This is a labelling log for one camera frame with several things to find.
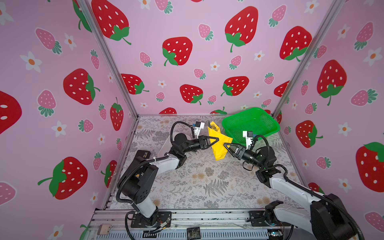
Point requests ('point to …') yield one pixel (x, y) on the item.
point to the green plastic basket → (255, 119)
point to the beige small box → (104, 229)
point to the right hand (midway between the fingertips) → (225, 145)
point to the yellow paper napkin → (220, 149)
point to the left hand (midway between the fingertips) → (218, 141)
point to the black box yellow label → (144, 154)
